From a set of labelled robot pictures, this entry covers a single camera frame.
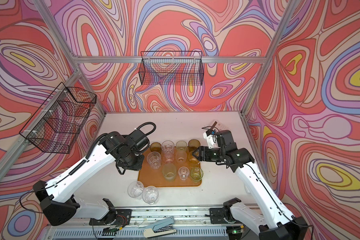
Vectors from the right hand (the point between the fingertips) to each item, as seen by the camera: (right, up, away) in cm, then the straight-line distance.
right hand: (199, 157), depth 73 cm
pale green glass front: (-16, -11, +13) cm, 23 cm away
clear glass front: (-34, -19, +8) cm, 40 cm away
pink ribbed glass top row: (-17, -3, +18) cm, 25 cm away
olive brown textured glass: (-1, +4, +18) cm, 19 cm away
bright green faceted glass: (0, -13, +14) cm, 18 cm away
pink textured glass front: (-9, -3, +18) cm, 20 cm away
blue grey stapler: (-17, -32, -4) cm, 36 cm away
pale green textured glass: (-9, +3, +20) cm, 22 cm away
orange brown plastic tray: (-24, -14, +13) cm, 31 cm away
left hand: (-28, -4, -3) cm, 28 cm away
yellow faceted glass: (-2, -6, +18) cm, 19 cm away
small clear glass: (-7, -12, +14) cm, 20 cm away
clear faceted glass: (-17, +1, +23) cm, 29 cm away
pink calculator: (+20, +15, +36) cm, 44 cm away
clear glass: (-26, -5, +20) cm, 33 cm away
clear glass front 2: (-26, -22, +7) cm, 34 cm away
